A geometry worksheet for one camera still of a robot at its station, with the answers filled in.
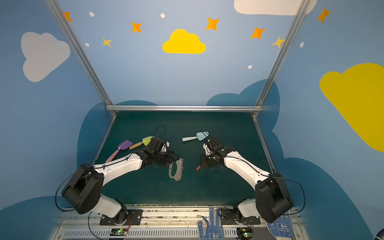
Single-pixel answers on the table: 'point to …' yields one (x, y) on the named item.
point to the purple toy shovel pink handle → (125, 144)
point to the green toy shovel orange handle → (145, 141)
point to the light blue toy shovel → (200, 136)
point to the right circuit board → (244, 233)
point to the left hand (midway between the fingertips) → (179, 159)
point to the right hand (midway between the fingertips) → (202, 161)
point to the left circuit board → (118, 232)
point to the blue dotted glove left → (212, 229)
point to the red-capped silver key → (198, 168)
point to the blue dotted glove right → (281, 227)
